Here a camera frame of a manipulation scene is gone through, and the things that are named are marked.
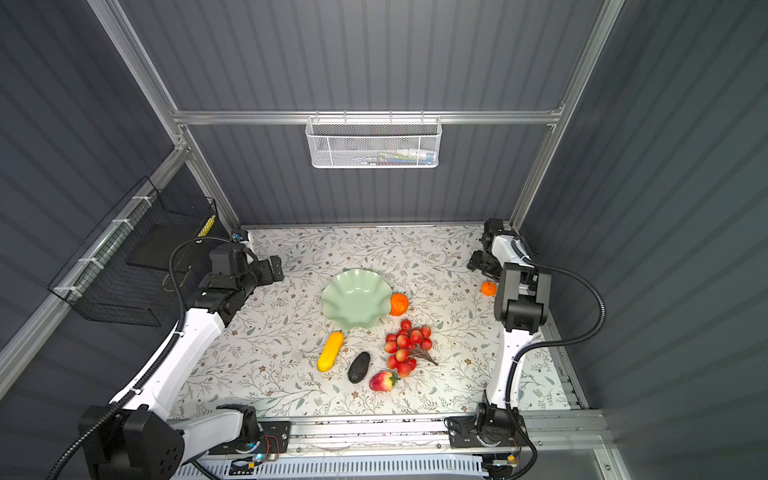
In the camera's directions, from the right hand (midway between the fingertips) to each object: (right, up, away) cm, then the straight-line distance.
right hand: (488, 273), depth 103 cm
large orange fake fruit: (-31, -9, -12) cm, 35 cm away
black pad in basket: (-96, +9, -27) cm, 100 cm away
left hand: (-69, +5, -22) cm, 73 cm away
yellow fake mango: (-51, -21, -18) cm, 59 cm away
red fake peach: (-36, -27, -24) cm, 52 cm away
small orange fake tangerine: (-1, -5, -4) cm, 6 cm away
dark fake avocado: (-43, -24, -22) cm, 54 cm away
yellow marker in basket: (-86, +15, -19) cm, 89 cm away
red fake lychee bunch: (-31, -20, -21) cm, 42 cm away
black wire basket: (-98, +2, -32) cm, 103 cm away
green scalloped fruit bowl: (-45, -9, -4) cm, 46 cm away
